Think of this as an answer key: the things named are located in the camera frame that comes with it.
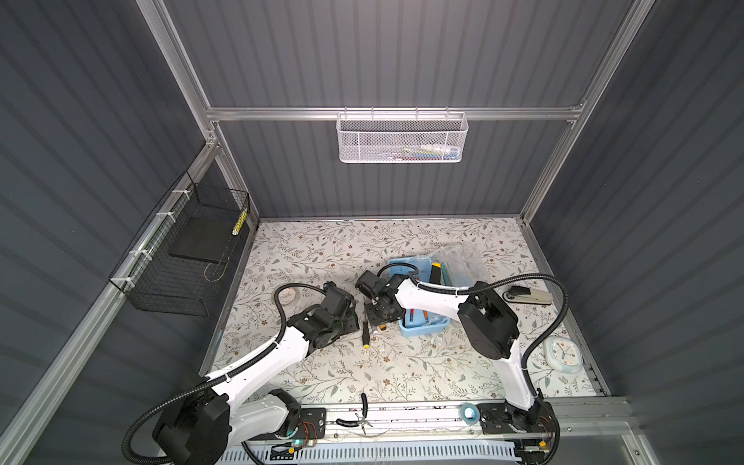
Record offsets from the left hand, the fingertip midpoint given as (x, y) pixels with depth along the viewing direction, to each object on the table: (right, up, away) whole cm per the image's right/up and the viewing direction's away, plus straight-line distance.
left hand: (353, 319), depth 84 cm
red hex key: (+16, +4, -9) cm, 19 cm away
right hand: (+7, -3, +9) cm, 12 cm away
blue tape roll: (+31, -23, -9) cm, 40 cm away
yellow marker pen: (-32, +27, -3) cm, 43 cm away
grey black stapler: (+56, +6, +8) cm, 56 cm away
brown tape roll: (-24, +4, +14) cm, 28 cm away
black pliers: (+3, -24, -10) cm, 26 cm away
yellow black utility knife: (+26, +12, +10) cm, 31 cm away
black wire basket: (-44, +18, -11) cm, 49 cm away
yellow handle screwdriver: (+9, -4, +5) cm, 11 cm away
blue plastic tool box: (+20, -3, +7) cm, 21 cm away
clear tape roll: (+61, -10, -2) cm, 62 cm away
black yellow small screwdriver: (+4, -6, +4) cm, 8 cm away
